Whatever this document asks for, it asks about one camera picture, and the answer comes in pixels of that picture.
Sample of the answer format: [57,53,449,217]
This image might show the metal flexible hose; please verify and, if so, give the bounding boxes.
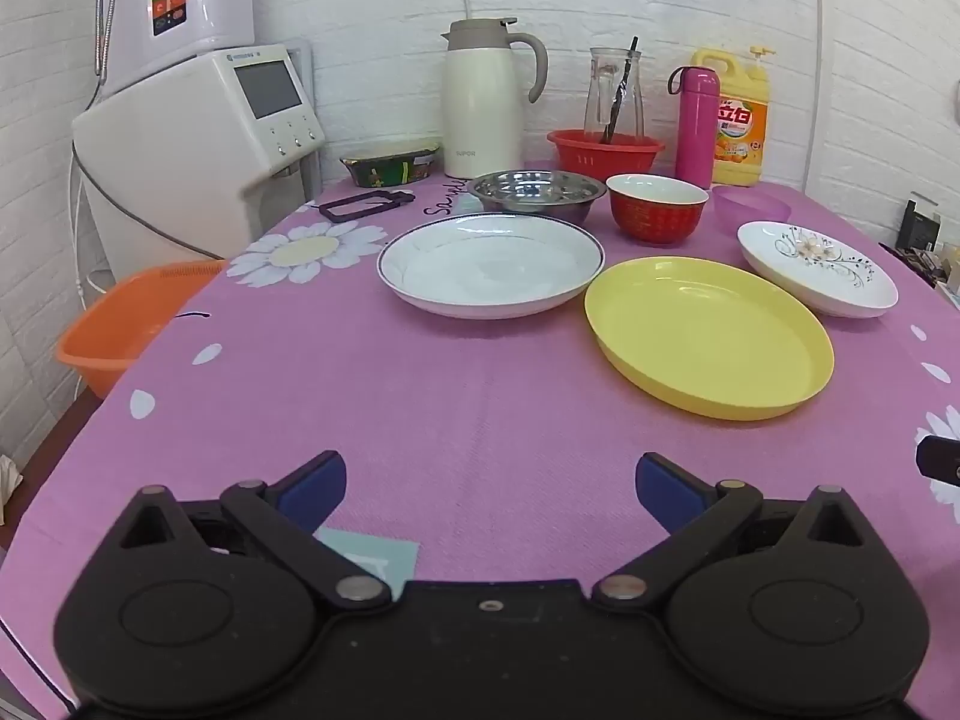
[90,0,127,82]

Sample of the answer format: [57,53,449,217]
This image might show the orange plastic basin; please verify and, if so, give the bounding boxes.
[55,260,227,401]

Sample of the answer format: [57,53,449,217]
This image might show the black small box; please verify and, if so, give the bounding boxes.
[895,195,943,253]

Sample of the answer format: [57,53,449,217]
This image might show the cream thermos jug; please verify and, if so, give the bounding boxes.
[439,17,550,179]

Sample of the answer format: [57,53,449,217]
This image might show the glass pitcher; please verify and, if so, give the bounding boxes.
[583,47,647,145]

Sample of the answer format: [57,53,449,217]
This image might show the white plate with floral print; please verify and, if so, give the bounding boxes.
[736,221,900,320]

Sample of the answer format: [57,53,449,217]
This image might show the red plastic basket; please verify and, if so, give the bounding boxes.
[547,129,667,180]

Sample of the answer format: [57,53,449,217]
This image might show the pink thermos bottle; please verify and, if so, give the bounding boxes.
[667,66,720,191]

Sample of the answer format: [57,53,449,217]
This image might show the white water dispenser with screen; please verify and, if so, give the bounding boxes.
[70,45,328,280]

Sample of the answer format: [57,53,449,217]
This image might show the stainless steel bowl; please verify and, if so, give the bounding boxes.
[466,169,608,227]

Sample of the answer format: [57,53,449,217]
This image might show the purple plastic bowl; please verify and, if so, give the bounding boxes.
[711,186,793,234]

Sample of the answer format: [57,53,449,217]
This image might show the instant noodle bowl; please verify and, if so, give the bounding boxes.
[339,139,443,189]

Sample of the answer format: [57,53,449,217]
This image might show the white plate with blue rim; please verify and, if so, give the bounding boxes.
[376,213,606,320]

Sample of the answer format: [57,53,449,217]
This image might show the yellow plastic plate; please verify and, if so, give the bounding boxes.
[584,256,836,422]

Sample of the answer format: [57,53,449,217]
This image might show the pink floral tablecloth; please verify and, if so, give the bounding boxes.
[0,157,960,720]

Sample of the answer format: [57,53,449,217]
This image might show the grey dispenser cable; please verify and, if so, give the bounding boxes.
[67,142,226,301]

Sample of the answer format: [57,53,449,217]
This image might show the crumpled white paper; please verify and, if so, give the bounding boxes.
[0,454,28,527]

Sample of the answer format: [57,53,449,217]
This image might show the white wall water purifier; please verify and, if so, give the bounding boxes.
[88,0,257,85]

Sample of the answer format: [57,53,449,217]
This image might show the red ceramic bowl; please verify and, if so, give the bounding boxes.
[605,173,710,247]

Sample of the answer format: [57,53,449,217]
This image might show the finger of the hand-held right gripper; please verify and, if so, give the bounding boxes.
[916,434,960,482]

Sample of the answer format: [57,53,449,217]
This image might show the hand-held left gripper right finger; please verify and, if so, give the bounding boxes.
[592,453,863,605]

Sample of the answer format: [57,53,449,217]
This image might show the teal paper card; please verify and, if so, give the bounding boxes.
[314,527,419,595]

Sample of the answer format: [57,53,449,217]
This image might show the yellow detergent bottle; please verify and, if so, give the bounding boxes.
[690,46,774,189]

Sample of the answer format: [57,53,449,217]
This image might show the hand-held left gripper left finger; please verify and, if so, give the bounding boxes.
[112,451,392,605]

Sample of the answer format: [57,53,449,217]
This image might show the thin white wall cable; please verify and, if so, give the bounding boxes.
[801,0,827,197]

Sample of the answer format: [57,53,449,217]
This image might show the black stirring stick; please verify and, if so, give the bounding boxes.
[599,36,640,146]

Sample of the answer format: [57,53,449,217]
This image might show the black rectangular frame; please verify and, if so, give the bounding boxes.
[318,191,416,224]

